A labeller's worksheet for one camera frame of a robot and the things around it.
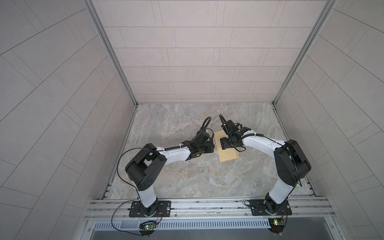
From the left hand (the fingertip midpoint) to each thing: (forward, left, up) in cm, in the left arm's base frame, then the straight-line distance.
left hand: (216, 145), depth 89 cm
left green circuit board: (-39, +32, -1) cm, 51 cm away
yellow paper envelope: (-5, -5, -2) cm, 8 cm away
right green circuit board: (-38, -26, -4) cm, 46 cm away
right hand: (+2, -6, -3) cm, 7 cm away
